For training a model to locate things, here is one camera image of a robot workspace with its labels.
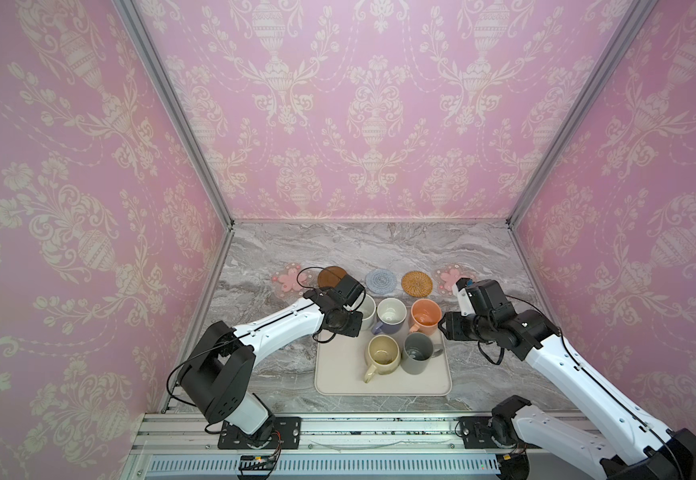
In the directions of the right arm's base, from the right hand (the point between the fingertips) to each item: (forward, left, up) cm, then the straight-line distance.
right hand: (447, 323), depth 78 cm
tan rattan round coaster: (+22, +3, -14) cm, 26 cm away
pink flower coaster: (+24, +46, -13) cm, 53 cm away
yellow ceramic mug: (-3, +16, -13) cm, 21 cm away
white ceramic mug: (+9, +20, -5) cm, 23 cm away
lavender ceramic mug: (+9, +13, -11) cm, 19 cm away
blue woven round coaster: (+23, +15, -13) cm, 30 cm away
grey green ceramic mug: (-3, +6, -12) cm, 13 cm away
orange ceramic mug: (+8, +2, -9) cm, 12 cm away
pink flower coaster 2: (+25, -10, -15) cm, 31 cm away
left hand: (+3, +24, -7) cm, 25 cm away
